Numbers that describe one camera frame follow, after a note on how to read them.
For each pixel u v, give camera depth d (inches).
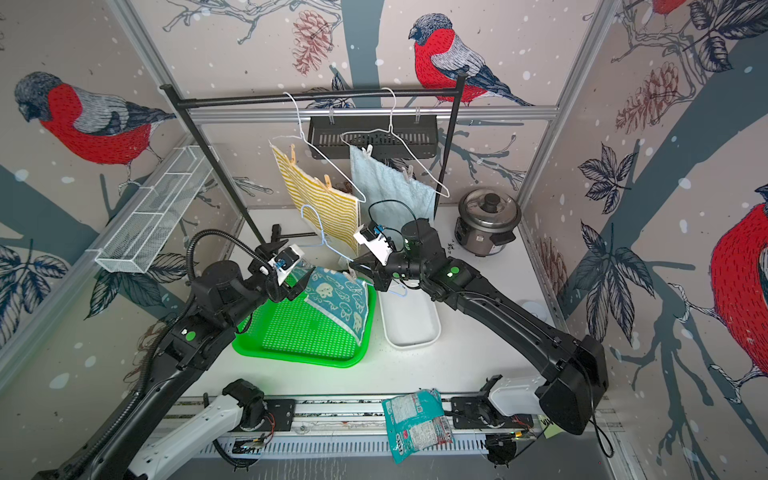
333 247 26.0
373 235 22.5
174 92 23.3
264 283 21.9
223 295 18.8
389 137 42.1
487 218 37.1
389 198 19.2
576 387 14.9
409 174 30.2
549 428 28.0
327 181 29.1
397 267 23.4
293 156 31.3
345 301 33.2
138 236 28.7
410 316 35.4
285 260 21.0
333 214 32.3
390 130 28.1
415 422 27.5
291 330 34.6
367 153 32.1
